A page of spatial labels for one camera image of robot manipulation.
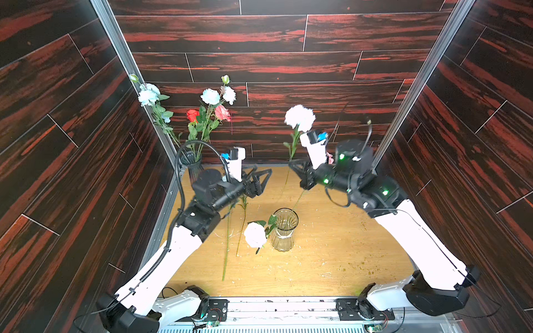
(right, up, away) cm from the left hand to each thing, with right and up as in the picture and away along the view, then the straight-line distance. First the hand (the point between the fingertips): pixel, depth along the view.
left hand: (264, 169), depth 63 cm
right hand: (+9, +3, -2) cm, 10 cm away
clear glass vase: (+7, -24, +16) cm, 30 cm away
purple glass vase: (-34, +6, +36) cm, 50 cm away
